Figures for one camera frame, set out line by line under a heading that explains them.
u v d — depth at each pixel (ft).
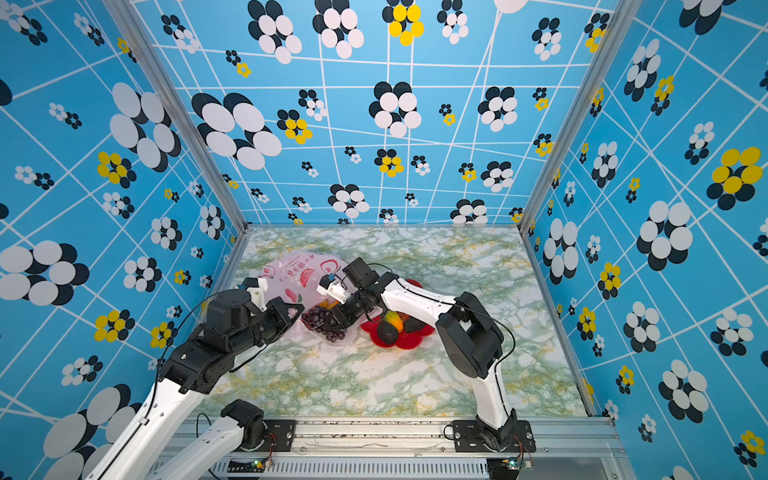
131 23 2.29
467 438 2.37
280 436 2.41
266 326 2.01
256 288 2.14
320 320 2.60
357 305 2.45
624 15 2.23
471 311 1.66
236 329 1.73
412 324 2.90
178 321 2.92
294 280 2.92
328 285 2.53
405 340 2.84
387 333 2.77
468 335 1.64
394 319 2.91
